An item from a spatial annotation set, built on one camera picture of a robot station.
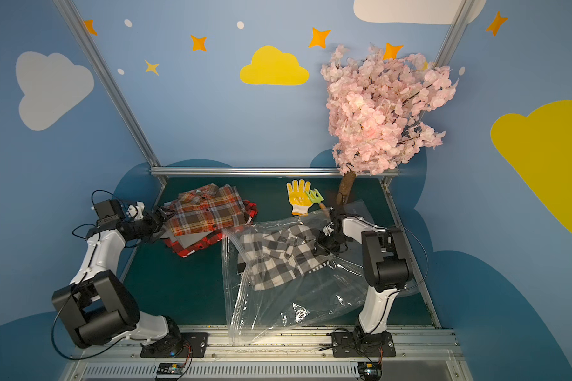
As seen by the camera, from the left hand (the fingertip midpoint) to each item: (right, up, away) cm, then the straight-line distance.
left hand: (170, 217), depth 85 cm
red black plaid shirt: (+26, +1, +20) cm, 33 cm away
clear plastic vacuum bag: (+39, -26, +2) cm, 47 cm away
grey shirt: (+4, -9, +4) cm, 10 cm away
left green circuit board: (+7, -46, -13) cm, 48 cm away
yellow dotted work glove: (+48, +8, +30) cm, 58 cm away
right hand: (+55, -14, +11) cm, 58 cm away
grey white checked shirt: (+39, -16, +8) cm, 43 cm away
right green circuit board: (+69, -47, -12) cm, 84 cm away
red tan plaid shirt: (+10, +3, +10) cm, 14 cm away
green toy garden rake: (+57, +8, +30) cm, 65 cm away
